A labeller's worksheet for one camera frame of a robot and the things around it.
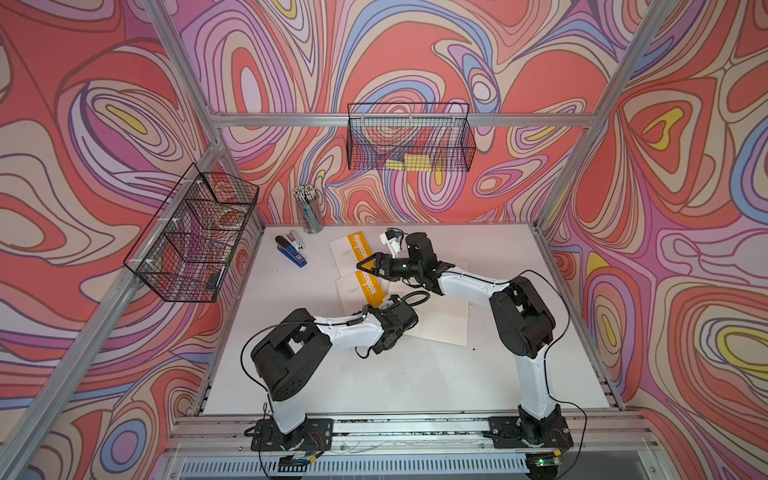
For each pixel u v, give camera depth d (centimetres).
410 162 82
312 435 71
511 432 73
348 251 111
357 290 98
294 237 114
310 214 111
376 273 79
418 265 75
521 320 53
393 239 84
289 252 108
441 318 93
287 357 47
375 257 80
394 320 70
